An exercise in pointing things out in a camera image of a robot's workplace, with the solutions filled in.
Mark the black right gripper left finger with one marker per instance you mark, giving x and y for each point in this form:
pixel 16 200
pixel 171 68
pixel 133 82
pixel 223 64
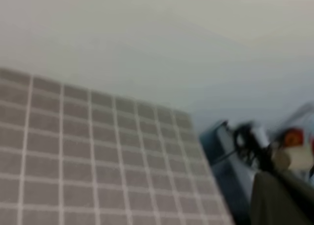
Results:
pixel 271 204

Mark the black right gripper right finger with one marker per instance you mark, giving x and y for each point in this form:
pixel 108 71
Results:
pixel 301 193

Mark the grey grid tablecloth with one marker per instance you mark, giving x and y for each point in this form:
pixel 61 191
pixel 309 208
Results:
pixel 73 156

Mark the red emergency stop button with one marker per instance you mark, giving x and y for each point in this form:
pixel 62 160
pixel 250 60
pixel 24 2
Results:
pixel 293 137

